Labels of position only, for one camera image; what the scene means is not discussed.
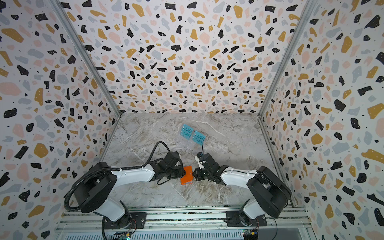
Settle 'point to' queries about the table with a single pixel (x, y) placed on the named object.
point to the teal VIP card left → (186, 131)
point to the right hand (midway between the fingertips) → (192, 171)
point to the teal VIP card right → (198, 137)
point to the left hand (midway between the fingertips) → (188, 171)
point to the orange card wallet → (187, 178)
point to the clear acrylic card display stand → (191, 138)
